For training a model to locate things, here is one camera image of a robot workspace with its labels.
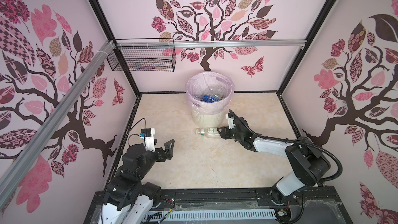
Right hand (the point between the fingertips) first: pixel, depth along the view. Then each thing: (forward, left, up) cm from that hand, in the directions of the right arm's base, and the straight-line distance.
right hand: (220, 126), depth 91 cm
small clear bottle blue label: (+11, +5, +13) cm, 18 cm away
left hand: (-18, +27, +15) cm, 36 cm away
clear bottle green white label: (-2, +7, -3) cm, 8 cm away
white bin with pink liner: (+1, +7, +11) cm, 13 cm away
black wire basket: (+37, +47, +26) cm, 65 cm away
